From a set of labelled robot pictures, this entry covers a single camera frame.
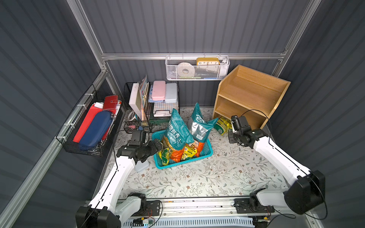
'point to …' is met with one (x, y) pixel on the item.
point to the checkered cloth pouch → (164, 109)
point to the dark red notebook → (110, 102)
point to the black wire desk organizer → (149, 105)
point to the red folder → (87, 123)
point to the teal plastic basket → (206, 150)
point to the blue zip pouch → (96, 129)
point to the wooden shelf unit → (249, 93)
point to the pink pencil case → (158, 90)
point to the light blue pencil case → (171, 92)
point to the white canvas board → (135, 99)
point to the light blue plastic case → (140, 166)
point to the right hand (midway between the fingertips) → (238, 138)
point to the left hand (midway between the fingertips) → (155, 148)
